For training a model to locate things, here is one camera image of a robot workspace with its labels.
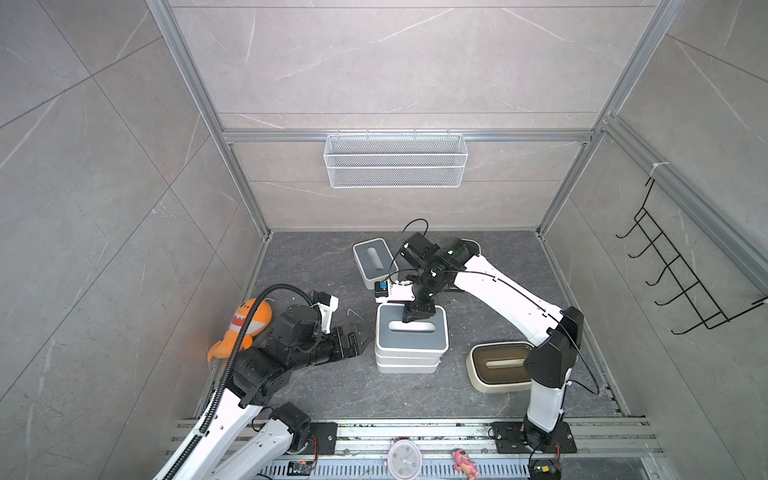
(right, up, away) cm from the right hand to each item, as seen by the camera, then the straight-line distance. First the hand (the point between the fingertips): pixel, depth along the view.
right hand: (409, 306), depth 77 cm
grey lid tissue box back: (-11, +11, +30) cm, 34 cm away
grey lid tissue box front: (-4, -7, -5) cm, 9 cm away
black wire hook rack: (+62, +2, -15) cm, 64 cm away
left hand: (-11, -5, -11) cm, 16 cm away
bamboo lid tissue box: (0, -14, -1) cm, 14 cm away
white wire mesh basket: (-3, +46, +24) cm, 52 cm away
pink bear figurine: (+12, -35, -9) cm, 38 cm away
